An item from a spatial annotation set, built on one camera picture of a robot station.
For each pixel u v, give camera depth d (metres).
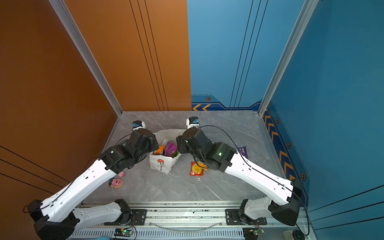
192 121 0.56
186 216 0.75
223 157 0.43
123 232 0.71
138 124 0.61
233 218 0.72
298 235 0.60
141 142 0.51
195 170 0.88
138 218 0.74
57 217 0.38
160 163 0.74
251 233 0.71
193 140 0.46
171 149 0.83
